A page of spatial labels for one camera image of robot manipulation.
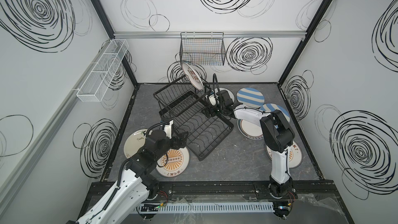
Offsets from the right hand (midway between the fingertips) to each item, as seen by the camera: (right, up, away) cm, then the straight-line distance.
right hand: (208, 107), depth 96 cm
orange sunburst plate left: (-19, -29, -13) cm, 37 cm away
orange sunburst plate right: (+48, -25, -11) cm, 56 cm away
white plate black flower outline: (+3, +6, -9) cm, 11 cm away
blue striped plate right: (+44, -1, +10) cm, 45 cm away
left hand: (-14, -11, -20) cm, 27 cm away
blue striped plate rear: (+32, +6, +17) cm, 37 cm away
